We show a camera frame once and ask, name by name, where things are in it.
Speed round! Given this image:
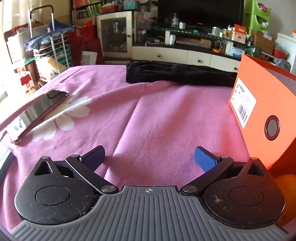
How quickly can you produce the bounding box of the white picture frame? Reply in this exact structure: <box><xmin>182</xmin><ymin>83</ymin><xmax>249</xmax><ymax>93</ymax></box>
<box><xmin>80</xmin><ymin>51</ymin><xmax>98</xmax><ymax>67</ymax></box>

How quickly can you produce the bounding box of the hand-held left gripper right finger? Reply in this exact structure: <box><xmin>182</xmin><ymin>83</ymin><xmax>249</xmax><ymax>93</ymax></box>
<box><xmin>180</xmin><ymin>146</ymin><xmax>267</xmax><ymax>196</ymax></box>

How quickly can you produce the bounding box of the orange cardboard box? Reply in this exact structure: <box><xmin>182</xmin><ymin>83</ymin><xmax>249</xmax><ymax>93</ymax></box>
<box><xmin>228</xmin><ymin>54</ymin><xmax>296</xmax><ymax>179</ymax></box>

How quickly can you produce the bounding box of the smartphone with red case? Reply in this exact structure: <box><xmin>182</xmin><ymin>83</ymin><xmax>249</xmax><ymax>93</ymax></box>
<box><xmin>6</xmin><ymin>89</ymin><xmax>70</xmax><ymax>145</ymax></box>

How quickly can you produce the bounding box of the green plastic drawer rack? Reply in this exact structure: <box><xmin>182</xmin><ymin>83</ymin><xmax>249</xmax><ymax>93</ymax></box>
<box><xmin>243</xmin><ymin>0</ymin><xmax>272</xmax><ymax>31</ymax></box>

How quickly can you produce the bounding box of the metal trolley cart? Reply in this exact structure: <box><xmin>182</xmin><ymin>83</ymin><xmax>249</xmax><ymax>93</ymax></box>
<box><xmin>29</xmin><ymin>6</ymin><xmax>73</xmax><ymax>68</ymax></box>

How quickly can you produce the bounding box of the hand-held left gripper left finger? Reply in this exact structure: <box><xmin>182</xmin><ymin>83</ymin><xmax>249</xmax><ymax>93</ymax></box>
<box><xmin>33</xmin><ymin>146</ymin><xmax>119</xmax><ymax>195</ymax></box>

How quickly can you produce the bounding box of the orange and white carton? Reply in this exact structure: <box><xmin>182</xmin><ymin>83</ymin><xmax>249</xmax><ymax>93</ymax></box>
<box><xmin>231</xmin><ymin>24</ymin><xmax>247</xmax><ymax>43</ymax></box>

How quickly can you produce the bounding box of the black folded cloth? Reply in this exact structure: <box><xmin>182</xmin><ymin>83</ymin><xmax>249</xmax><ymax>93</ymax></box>
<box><xmin>125</xmin><ymin>61</ymin><xmax>238</xmax><ymax>88</ymax></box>

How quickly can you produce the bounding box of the white television stand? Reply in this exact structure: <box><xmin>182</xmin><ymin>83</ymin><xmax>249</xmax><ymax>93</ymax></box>
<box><xmin>132</xmin><ymin>29</ymin><xmax>245</xmax><ymax>73</ymax></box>

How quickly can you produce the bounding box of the red bag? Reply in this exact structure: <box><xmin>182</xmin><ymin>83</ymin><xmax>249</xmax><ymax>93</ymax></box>
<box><xmin>67</xmin><ymin>23</ymin><xmax>102</xmax><ymax>67</ymax></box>

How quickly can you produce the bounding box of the pink floral blanket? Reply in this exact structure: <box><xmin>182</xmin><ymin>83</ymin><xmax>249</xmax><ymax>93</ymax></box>
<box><xmin>0</xmin><ymin>64</ymin><xmax>278</xmax><ymax>232</ymax></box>

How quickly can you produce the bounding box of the dark bookshelf with books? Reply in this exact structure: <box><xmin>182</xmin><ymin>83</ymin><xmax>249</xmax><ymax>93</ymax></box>
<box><xmin>70</xmin><ymin>0</ymin><xmax>104</xmax><ymax>22</ymax></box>

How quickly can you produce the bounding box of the white glass door cabinet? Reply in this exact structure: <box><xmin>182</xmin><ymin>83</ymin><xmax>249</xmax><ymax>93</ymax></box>
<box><xmin>96</xmin><ymin>11</ymin><xmax>135</xmax><ymax>61</ymax></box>

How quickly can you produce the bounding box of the black flat television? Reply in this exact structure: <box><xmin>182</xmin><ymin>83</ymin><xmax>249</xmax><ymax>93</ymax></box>
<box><xmin>158</xmin><ymin>0</ymin><xmax>245</xmax><ymax>29</ymax></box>

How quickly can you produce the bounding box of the white side cabinet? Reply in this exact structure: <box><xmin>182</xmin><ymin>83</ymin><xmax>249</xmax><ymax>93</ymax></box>
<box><xmin>276</xmin><ymin>32</ymin><xmax>296</xmax><ymax>75</ymax></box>

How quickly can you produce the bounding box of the orange fruit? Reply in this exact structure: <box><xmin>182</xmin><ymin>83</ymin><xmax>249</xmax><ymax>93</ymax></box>
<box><xmin>273</xmin><ymin>174</ymin><xmax>296</xmax><ymax>227</ymax></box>

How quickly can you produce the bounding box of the brown cardboard box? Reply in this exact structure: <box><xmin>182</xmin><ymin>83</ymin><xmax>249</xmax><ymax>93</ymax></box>
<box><xmin>251</xmin><ymin>30</ymin><xmax>276</xmax><ymax>55</ymax></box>

